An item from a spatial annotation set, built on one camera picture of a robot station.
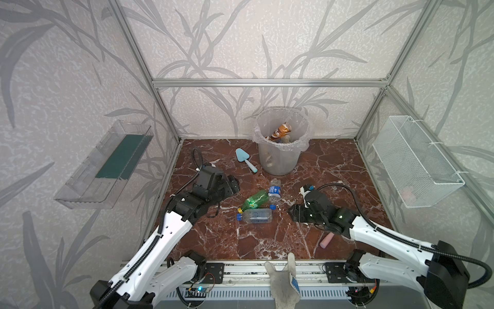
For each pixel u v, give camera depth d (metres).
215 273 0.74
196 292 0.72
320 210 0.61
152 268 0.41
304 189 0.75
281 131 1.00
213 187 0.55
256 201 0.91
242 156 1.12
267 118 0.96
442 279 0.38
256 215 0.84
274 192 0.93
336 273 0.74
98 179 0.65
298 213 0.71
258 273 0.75
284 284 0.69
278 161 0.93
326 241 0.80
